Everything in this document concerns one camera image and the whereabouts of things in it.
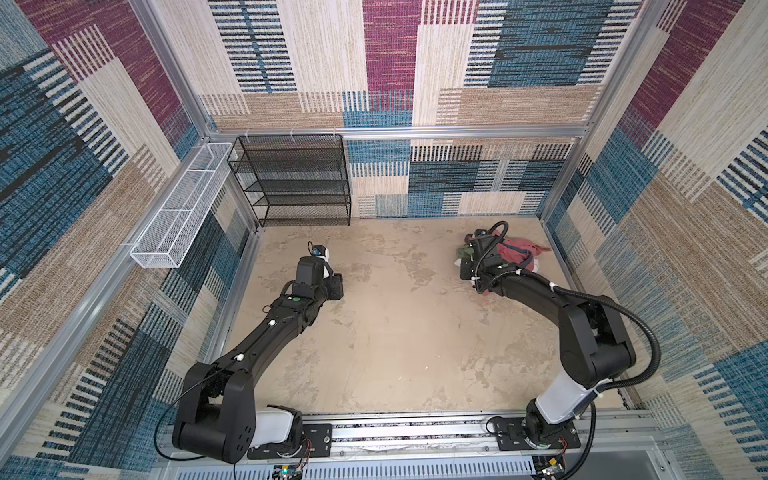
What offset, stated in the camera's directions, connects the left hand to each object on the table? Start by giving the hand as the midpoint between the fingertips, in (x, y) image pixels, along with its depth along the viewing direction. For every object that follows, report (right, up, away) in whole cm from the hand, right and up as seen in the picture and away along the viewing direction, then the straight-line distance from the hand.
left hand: (334, 273), depth 88 cm
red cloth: (+58, +6, +11) cm, 60 cm away
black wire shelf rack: (-18, +32, +21) cm, 42 cm away
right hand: (+42, +1, +7) cm, 42 cm away
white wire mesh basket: (-35, +10, -16) cm, 40 cm away
